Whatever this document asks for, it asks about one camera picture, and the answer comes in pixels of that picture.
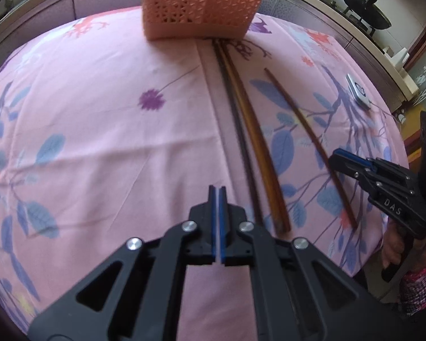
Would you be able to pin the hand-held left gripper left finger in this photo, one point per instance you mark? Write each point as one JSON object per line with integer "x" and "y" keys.
{"x": 213, "y": 220}

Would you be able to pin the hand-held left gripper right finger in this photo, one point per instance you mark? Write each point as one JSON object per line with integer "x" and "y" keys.
{"x": 222, "y": 220}

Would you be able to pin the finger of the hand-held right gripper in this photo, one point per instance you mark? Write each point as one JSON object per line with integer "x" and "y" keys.
{"x": 355, "y": 158}
{"x": 344, "y": 167}

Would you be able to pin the reddish brown chopstick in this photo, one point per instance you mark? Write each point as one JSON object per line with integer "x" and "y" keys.
{"x": 305, "y": 124}

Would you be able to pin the light brown chopstick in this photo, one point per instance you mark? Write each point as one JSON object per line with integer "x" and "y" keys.
{"x": 261, "y": 131}
{"x": 252, "y": 131}

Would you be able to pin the dark brown chopstick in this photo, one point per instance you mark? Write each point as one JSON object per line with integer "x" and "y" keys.
{"x": 238, "y": 128}

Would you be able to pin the orange plastic basket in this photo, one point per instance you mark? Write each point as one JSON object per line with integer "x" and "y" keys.
{"x": 198, "y": 10}

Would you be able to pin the person's right forearm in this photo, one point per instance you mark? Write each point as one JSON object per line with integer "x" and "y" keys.
{"x": 422, "y": 284}

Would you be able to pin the person's right hand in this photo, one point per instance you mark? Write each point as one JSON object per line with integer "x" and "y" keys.
{"x": 392, "y": 245}

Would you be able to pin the white power bank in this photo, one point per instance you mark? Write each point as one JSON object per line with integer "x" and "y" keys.
{"x": 358, "y": 90}

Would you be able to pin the frosted glass door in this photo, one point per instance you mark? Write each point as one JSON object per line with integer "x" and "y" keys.
{"x": 424, "y": 74}

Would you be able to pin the pink floral printed tablecloth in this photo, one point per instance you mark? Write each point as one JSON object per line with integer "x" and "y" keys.
{"x": 127, "y": 149}

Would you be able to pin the black wok with lid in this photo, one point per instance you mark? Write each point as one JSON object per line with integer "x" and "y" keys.
{"x": 365, "y": 7}

